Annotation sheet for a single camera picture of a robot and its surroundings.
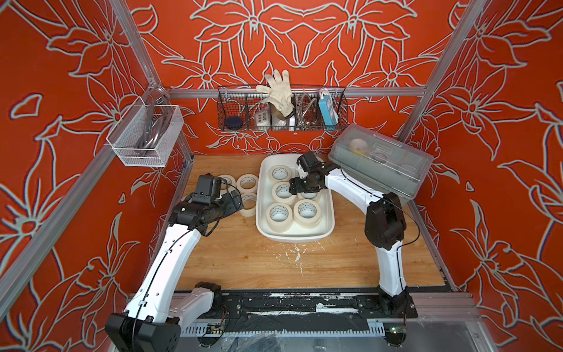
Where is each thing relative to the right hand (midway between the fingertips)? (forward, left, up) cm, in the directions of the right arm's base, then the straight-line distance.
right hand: (292, 188), depth 93 cm
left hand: (-15, +22, +11) cm, 29 cm away
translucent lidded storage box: (+8, -40, +8) cm, 41 cm away
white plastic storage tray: (+1, +13, -9) cm, 16 cm away
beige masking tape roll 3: (+17, +6, -9) cm, 20 cm away
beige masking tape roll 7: (-7, -7, -10) cm, 14 cm away
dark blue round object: (+26, +27, +16) cm, 41 cm away
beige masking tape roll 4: (+4, +5, -9) cm, 11 cm away
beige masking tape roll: (+10, +22, -10) cm, 26 cm away
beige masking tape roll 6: (-9, +5, -10) cm, 14 cm away
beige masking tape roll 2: (0, +20, -10) cm, 22 cm away
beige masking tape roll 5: (+2, -10, -9) cm, 13 cm away
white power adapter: (+24, +13, +19) cm, 33 cm away
